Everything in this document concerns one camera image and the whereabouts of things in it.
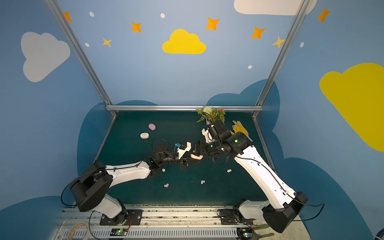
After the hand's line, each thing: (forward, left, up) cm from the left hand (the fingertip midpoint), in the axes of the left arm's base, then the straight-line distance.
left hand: (200, 157), depth 72 cm
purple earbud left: (-7, +18, -22) cm, 29 cm away
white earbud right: (+3, -19, -22) cm, 29 cm away
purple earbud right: (-4, -2, -22) cm, 22 cm away
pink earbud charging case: (-1, +1, +1) cm, 2 cm away
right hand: (+1, +1, +4) cm, 4 cm away
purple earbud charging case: (+37, +35, -21) cm, 55 cm away
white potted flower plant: (+37, -9, -7) cm, 39 cm away
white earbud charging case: (+28, +38, -20) cm, 51 cm away
